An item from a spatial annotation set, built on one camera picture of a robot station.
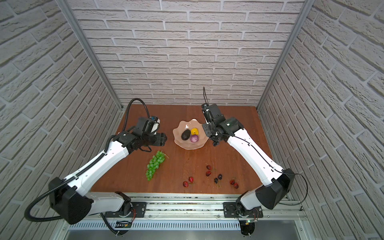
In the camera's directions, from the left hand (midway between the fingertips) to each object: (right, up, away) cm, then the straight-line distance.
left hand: (162, 135), depth 80 cm
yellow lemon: (+18, +1, +19) cm, 26 cm away
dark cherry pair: (+33, -24, +4) cm, 41 cm away
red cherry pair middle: (+26, -22, +6) cm, 35 cm away
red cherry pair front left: (+16, -26, +2) cm, 30 cm away
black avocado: (+12, -1, +18) cm, 21 cm away
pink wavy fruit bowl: (+9, +5, +23) cm, 26 cm away
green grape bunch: (-4, -14, +8) cm, 17 cm away
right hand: (+27, +7, -5) cm, 28 cm away
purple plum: (+17, -4, +17) cm, 25 cm away
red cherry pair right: (+41, -28, +1) cm, 49 cm away
